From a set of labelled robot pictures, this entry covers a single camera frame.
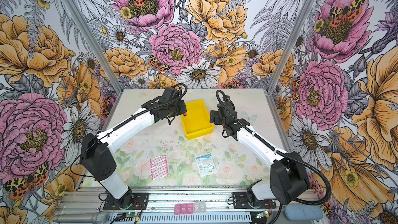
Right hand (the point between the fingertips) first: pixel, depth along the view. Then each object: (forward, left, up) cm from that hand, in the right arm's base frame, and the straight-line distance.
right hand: (220, 118), depth 86 cm
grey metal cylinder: (-42, +55, -11) cm, 70 cm away
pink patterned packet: (-21, +34, -16) cm, 43 cm away
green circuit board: (-42, -16, -17) cm, 48 cm away
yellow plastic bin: (+9, +13, -17) cm, 23 cm away
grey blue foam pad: (-42, -33, -13) cm, 56 cm away
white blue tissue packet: (-20, +8, -16) cm, 27 cm away
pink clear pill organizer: (-40, +17, -14) cm, 45 cm away
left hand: (+2, +19, +4) cm, 20 cm away
